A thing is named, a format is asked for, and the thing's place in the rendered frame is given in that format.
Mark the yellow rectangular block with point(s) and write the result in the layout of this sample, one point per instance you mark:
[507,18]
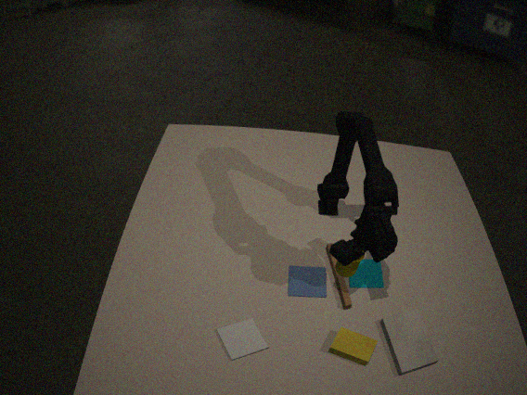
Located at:
[353,346]

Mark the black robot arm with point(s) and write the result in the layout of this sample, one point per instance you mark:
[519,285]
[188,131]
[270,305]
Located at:
[379,185]

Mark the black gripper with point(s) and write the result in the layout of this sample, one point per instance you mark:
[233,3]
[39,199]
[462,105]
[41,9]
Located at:
[347,251]

